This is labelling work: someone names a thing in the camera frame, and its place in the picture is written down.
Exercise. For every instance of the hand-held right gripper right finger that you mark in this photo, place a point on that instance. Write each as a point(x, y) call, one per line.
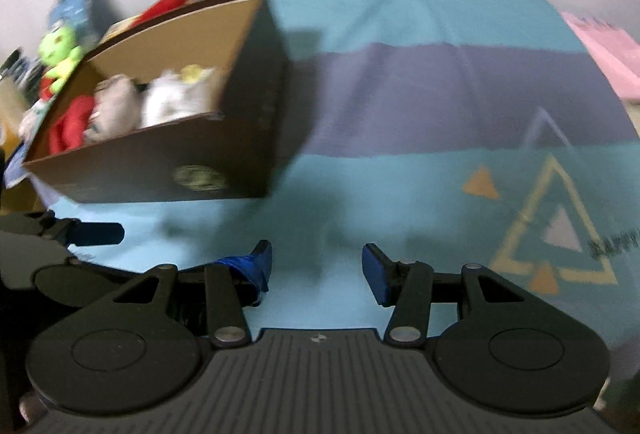
point(376, 274)

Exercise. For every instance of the green frog plush toy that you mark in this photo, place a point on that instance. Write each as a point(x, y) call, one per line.
point(57, 47)

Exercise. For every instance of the yellow cloth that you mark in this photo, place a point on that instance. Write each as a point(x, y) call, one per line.
point(196, 73)

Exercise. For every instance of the white plush toy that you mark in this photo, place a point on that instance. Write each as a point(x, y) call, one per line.
point(170, 102)

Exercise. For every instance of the brown cardboard box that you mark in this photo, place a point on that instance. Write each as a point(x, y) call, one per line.
point(150, 174)

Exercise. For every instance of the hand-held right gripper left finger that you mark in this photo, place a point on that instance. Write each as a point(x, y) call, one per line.
point(257, 266)

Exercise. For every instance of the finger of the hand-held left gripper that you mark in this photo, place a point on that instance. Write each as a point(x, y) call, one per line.
point(100, 234)

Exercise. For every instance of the blue plush packet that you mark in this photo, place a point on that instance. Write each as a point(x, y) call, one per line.
point(75, 7)

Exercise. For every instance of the beige plush toy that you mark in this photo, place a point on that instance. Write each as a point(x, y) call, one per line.
point(117, 107)

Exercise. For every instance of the cardboard carton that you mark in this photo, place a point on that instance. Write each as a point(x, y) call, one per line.
point(12, 194)

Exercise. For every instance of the blue purple printed blanket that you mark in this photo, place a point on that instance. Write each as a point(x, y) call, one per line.
point(425, 89)

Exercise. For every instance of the pink cloth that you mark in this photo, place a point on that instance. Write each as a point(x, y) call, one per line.
point(605, 49)

